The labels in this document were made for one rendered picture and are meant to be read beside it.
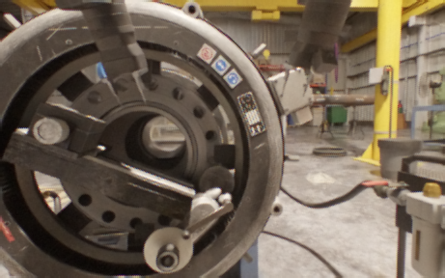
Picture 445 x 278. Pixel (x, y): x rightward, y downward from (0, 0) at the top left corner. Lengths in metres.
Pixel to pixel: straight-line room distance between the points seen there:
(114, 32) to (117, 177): 0.28
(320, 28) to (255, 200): 0.39
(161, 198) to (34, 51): 0.40
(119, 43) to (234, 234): 0.48
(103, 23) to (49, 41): 0.17
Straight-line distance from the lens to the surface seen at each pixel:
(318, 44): 0.49
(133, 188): 0.54
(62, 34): 0.61
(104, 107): 0.69
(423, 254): 0.91
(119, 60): 0.48
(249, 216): 0.60
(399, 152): 2.98
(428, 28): 15.35
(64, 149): 0.51
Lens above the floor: 0.70
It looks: 5 degrees down
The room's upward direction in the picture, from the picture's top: 1 degrees counter-clockwise
